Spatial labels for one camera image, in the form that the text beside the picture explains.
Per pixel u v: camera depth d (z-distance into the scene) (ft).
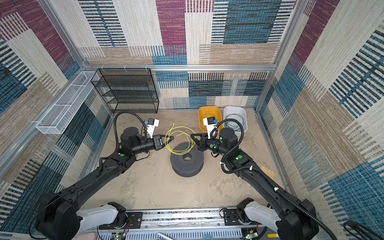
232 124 3.44
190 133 2.31
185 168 2.85
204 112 3.84
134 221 2.40
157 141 2.17
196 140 2.25
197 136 2.18
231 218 2.40
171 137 2.40
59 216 1.29
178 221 2.42
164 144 2.28
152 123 2.23
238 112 3.70
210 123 2.09
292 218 1.25
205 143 2.05
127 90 3.60
